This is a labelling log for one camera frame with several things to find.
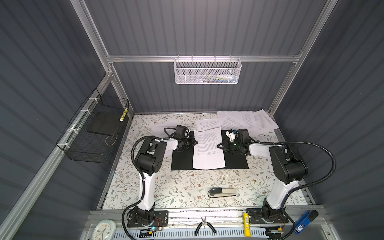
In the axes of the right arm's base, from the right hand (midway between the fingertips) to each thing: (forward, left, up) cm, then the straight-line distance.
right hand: (219, 147), depth 95 cm
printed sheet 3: (+23, +9, -4) cm, 25 cm away
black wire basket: (-8, +65, +25) cm, 70 cm away
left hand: (+7, +13, -3) cm, 15 cm away
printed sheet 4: (+27, -35, -5) cm, 45 cm away
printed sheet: (-3, +8, -4) cm, 9 cm away
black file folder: (-8, -8, -3) cm, 12 cm away
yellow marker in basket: (+5, +55, +24) cm, 60 cm away
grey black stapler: (-28, +1, 0) cm, 28 cm away
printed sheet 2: (+20, +44, -4) cm, 49 cm away
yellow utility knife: (-42, -9, -3) cm, 43 cm away
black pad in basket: (+1, +63, +24) cm, 67 cm away
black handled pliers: (-41, +11, -4) cm, 42 cm away
